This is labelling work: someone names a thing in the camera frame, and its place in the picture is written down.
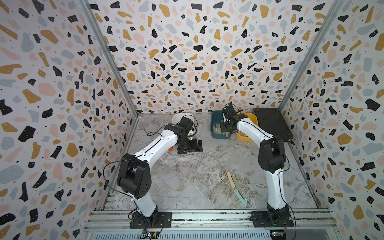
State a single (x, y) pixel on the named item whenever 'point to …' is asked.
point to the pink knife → (230, 179)
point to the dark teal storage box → (217, 117)
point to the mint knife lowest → (242, 200)
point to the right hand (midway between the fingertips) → (224, 127)
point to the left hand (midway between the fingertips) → (197, 150)
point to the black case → (272, 120)
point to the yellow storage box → (251, 117)
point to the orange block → (171, 149)
